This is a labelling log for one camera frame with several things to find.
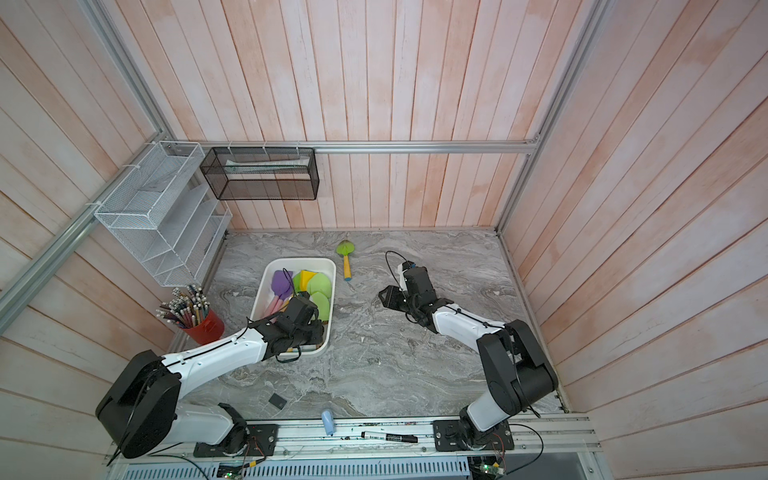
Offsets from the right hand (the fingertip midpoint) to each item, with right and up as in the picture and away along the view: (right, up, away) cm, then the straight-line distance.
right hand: (382, 293), depth 91 cm
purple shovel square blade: (-35, +2, +11) cm, 37 cm away
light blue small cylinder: (-14, -30, -17) cm, 38 cm away
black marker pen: (+1, -34, -18) cm, 38 cm away
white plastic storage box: (-39, 0, +4) cm, 39 cm away
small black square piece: (-29, -28, -11) cm, 42 cm away
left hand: (-20, -12, -3) cm, 23 cm away
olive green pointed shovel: (-22, +3, +10) cm, 24 cm away
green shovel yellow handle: (-14, +15, +22) cm, 31 cm away
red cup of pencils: (-51, -3, -13) cm, 53 cm away
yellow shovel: (-27, +4, +10) cm, 29 cm away
